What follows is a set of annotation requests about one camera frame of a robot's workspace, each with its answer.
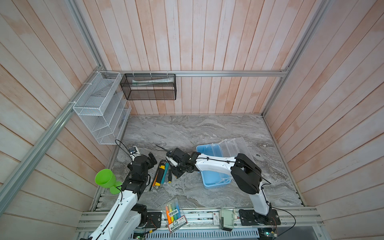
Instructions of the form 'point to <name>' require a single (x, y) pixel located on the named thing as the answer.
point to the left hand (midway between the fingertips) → (145, 158)
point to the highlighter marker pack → (175, 219)
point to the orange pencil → (155, 179)
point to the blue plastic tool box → (227, 148)
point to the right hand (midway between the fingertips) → (174, 171)
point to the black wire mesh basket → (149, 86)
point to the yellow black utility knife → (161, 168)
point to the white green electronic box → (226, 216)
